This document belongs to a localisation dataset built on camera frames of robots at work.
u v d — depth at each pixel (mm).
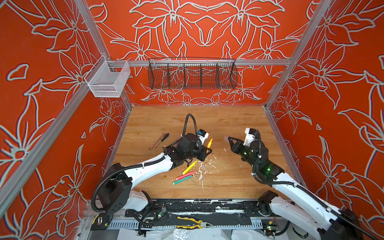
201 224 683
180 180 814
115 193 417
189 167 862
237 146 669
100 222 680
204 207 742
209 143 759
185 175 832
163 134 1011
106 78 931
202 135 697
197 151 657
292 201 502
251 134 668
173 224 696
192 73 976
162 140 998
